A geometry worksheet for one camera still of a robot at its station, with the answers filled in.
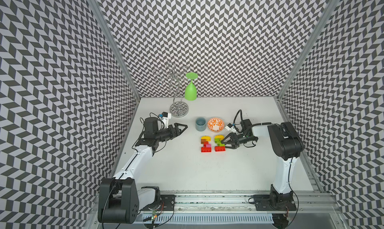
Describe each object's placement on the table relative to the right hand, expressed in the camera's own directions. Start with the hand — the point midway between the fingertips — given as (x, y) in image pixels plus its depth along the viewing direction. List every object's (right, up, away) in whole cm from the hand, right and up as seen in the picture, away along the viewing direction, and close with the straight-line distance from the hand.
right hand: (224, 146), depth 89 cm
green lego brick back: (-1, 0, 0) cm, 1 cm away
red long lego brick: (-11, -2, 0) cm, 11 cm away
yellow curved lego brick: (-10, +4, +5) cm, 12 cm away
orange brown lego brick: (-13, +2, +4) cm, 14 cm away
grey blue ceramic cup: (-14, +12, +10) cm, 21 cm away
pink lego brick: (-9, 0, +2) cm, 9 cm away
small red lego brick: (-2, -2, 0) cm, 3 cm away
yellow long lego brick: (-1, +4, +5) cm, 7 cm away
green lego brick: (-3, +2, -1) cm, 4 cm away
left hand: (-23, +11, -8) cm, 27 cm away
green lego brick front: (-3, +3, +3) cm, 5 cm away
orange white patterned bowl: (-4, +12, +12) cm, 17 cm away
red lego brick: (-11, +1, +4) cm, 11 cm away
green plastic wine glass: (-20, +33, +3) cm, 38 cm away
